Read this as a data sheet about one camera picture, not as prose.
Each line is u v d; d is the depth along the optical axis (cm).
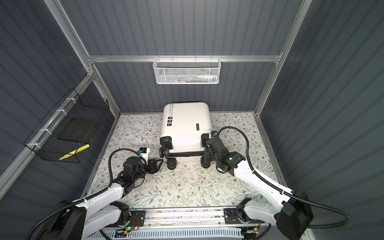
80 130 75
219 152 58
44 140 62
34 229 38
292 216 39
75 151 67
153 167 76
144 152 77
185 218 75
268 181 45
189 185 85
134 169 67
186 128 84
